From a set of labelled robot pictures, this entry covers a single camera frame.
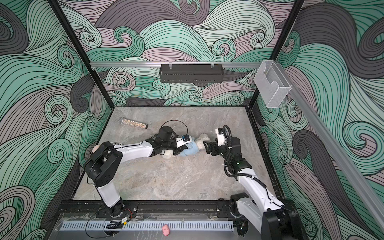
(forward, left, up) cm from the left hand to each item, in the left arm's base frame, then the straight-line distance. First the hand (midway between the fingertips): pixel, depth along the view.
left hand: (189, 143), depth 88 cm
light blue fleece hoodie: (-4, -2, +2) cm, 5 cm away
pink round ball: (0, +60, -8) cm, 61 cm away
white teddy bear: (+1, -7, +3) cm, 8 cm away
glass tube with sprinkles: (+21, +45, -7) cm, 50 cm away
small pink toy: (-41, +10, -7) cm, 43 cm away
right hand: (-1, -12, +6) cm, 14 cm away
